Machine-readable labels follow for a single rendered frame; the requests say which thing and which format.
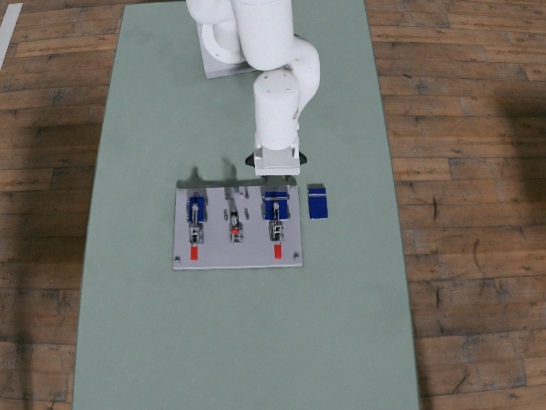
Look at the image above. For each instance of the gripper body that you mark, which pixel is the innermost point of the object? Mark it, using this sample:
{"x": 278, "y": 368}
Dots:
{"x": 258, "y": 148}

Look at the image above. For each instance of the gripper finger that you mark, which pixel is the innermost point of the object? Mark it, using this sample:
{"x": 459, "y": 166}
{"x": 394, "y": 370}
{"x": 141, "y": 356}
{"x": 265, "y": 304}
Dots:
{"x": 303, "y": 160}
{"x": 250, "y": 162}

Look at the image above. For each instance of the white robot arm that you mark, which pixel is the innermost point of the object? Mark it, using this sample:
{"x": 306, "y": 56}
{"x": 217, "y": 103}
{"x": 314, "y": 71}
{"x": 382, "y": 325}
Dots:
{"x": 267, "y": 41}

